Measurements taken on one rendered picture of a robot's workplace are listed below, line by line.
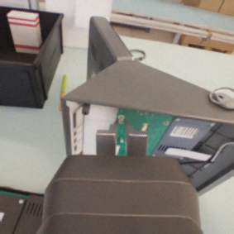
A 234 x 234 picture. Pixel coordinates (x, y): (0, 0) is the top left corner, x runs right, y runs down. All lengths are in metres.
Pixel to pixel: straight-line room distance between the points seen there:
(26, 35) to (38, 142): 0.36
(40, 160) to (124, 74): 0.24
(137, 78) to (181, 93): 0.05
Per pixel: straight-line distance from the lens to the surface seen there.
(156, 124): 0.18
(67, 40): 0.66
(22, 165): 0.35
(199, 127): 0.21
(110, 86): 0.16
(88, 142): 0.23
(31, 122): 0.41
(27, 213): 0.30
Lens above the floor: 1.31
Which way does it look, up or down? 47 degrees down
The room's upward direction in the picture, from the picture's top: 14 degrees clockwise
